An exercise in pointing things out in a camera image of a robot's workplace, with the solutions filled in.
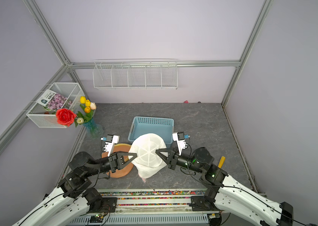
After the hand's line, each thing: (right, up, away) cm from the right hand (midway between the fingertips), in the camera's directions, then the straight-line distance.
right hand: (156, 152), depth 59 cm
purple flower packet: (-55, +23, +15) cm, 62 cm away
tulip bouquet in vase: (-42, +15, +21) cm, 50 cm away
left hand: (-8, -2, -1) cm, 8 cm away
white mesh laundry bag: (-3, -4, -1) cm, 5 cm away
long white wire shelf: (-1, +49, +50) cm, 70 cm away
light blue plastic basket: (+2, +8, +45) cm, 46 cm away
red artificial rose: (-43, +15, +7) cm, 46 cm away
